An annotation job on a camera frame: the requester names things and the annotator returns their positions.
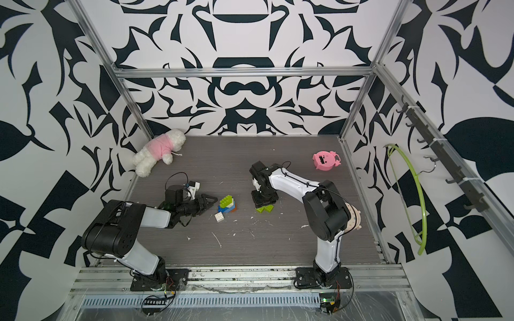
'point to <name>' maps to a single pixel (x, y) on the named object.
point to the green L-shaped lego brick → (268, 208)
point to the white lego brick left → (219, 217)
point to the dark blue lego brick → (225, 209)
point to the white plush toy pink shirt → (158, 148)
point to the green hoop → (420, 244)
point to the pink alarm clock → (324, 160)
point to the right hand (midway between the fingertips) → (259, 201)
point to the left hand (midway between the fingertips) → (214, 197)
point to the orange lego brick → (235, 208)
